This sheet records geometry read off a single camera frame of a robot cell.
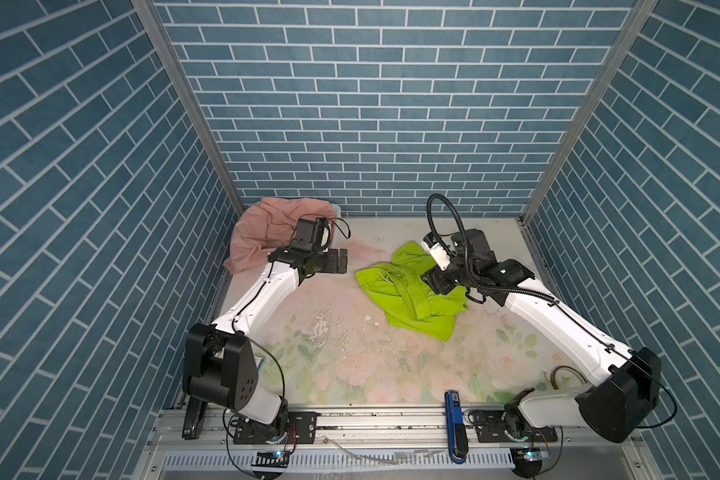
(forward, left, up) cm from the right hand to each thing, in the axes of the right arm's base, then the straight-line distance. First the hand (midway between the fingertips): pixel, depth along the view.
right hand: (428, 266), depth 80 cm
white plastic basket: (+32, +32, -12) cm, 46 cm away
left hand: (+4, +27, -4) cm, 28 cm away
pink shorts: (+26, +58, -15) cm, 65 cm away
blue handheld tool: (-35, -8, -21) cm, 42 cm away
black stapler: (-36, +56, -16) cm, 69 cm away
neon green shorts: (+1, +5, -19) cm, 19 cm away
